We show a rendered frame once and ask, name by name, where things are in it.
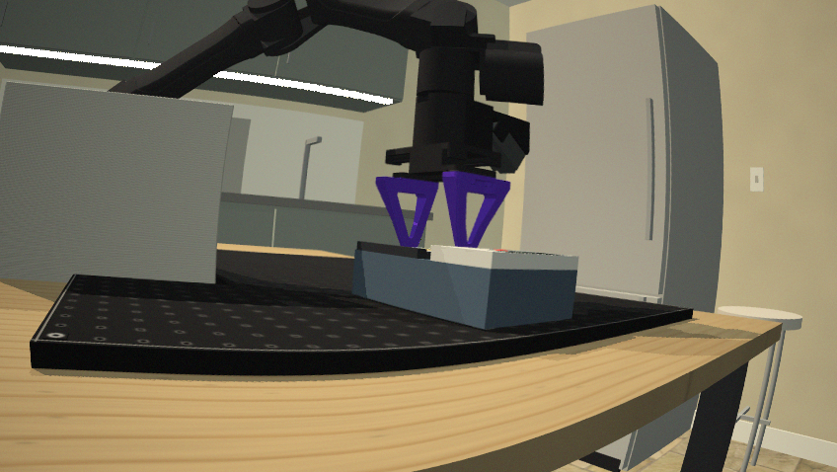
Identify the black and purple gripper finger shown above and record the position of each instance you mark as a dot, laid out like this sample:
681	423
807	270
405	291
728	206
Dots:
425	191
456	186

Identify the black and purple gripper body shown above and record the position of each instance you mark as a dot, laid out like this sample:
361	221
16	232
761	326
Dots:
439	124

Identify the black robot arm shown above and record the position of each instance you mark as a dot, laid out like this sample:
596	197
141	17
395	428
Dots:
273	27

